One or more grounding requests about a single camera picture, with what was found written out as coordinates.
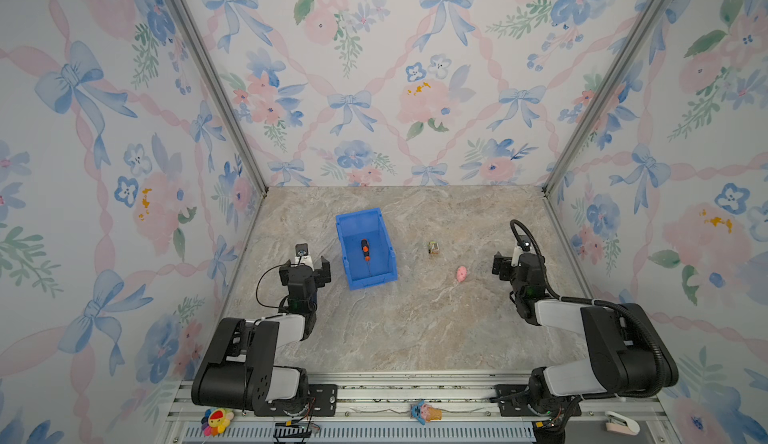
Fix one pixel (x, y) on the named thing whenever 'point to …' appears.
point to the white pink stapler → (618, 423)
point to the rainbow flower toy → (215, 421)
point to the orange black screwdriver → (365, 249)
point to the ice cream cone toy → (425, 413)
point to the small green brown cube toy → (433, 247)
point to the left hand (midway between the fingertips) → (306, 256)
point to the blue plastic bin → (353, 228)
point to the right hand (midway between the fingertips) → (515, 253)
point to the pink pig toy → (461, 273)
